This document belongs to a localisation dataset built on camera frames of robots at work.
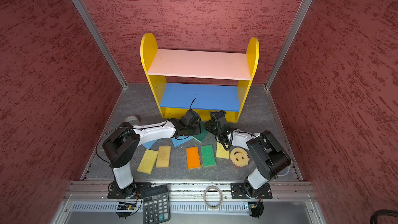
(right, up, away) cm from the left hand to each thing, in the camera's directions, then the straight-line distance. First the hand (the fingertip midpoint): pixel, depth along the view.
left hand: (199, 132), depth 91 cm
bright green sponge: (+5, -12, -6) cm, 14 cm away
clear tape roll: (-45, +6, +9) cm, 46 cm away
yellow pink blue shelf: (+7, +34, +33) cm, 48 cm away
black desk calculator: (-19, -29, -22) cm, 41 cm away
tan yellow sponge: (-20, -12, -7) cm, 24 cm away
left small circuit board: (-35, -32, -19) cm, 51 cm away
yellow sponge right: (+12, -10, -5) cm, 17 cm away
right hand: (+3, +2, +2) cm, 5 cm away
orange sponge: (-4, -13, -6) cm, 15 cm away
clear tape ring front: (+7, -28, -17) cm, 34 cm away
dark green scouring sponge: (+2, 0, -1) cm, 3 cm away
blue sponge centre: (-12, -5, -1) cm, 13 cm away
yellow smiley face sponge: (+22, -11, -9) cm, 26 cm away
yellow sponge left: (-28, -14, -9) cm, 32 cm away
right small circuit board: (+26, -31, -18) cm, 44 cm away
